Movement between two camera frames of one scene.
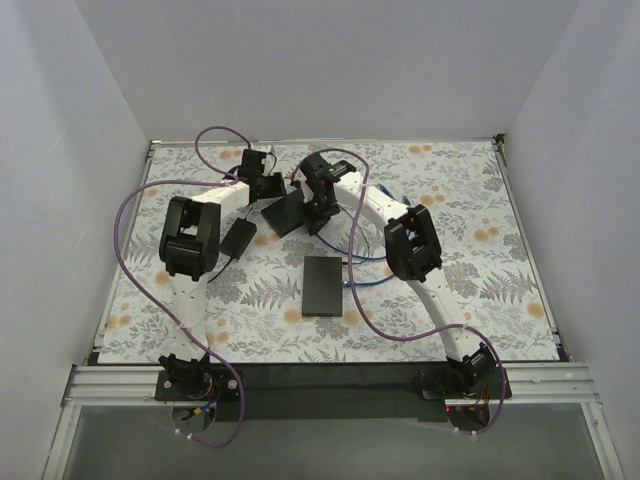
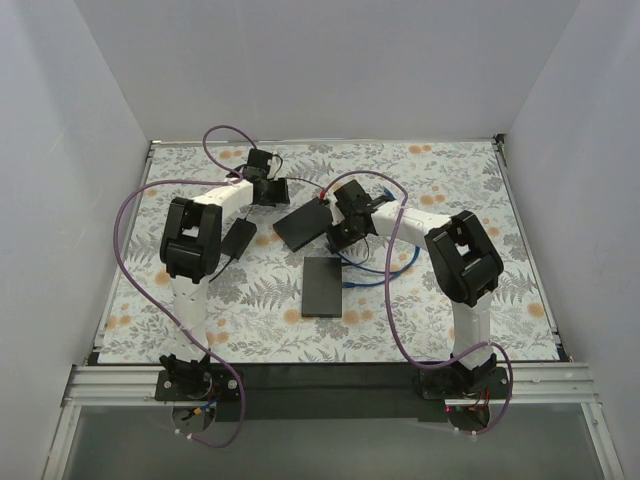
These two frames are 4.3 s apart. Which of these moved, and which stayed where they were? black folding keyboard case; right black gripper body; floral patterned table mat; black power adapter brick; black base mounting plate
Moved: right black gripper body
Stayed: floral patterned table mat; black folding keyboard case; black power adapter brick; black base mounting plate
